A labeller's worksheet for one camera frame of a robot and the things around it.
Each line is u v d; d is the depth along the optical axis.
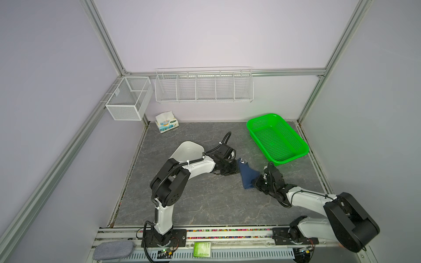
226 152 0.75
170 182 0.50
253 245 0.74
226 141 0.85
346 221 0.43
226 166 0.79
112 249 0.69
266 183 0.77
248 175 0.93
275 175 0.69
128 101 0.97
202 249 0.69
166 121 1.14
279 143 1.09
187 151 1.05
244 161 0.99
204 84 0.97
